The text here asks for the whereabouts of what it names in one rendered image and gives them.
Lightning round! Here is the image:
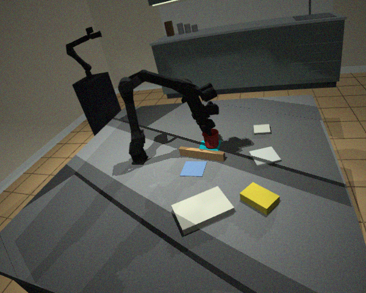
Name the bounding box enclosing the yellow rectangular block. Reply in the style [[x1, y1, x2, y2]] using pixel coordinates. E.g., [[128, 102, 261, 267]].
[[240, 182, 280, 215]]

